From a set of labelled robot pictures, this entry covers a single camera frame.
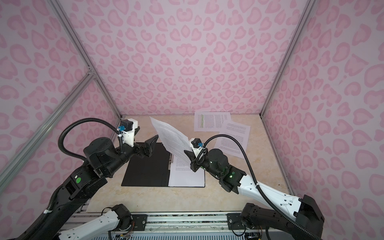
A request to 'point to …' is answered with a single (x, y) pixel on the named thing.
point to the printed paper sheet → (181, 175)
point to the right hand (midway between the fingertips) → (185, 150)
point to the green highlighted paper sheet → (210, 121)
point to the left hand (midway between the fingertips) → (147, 129)
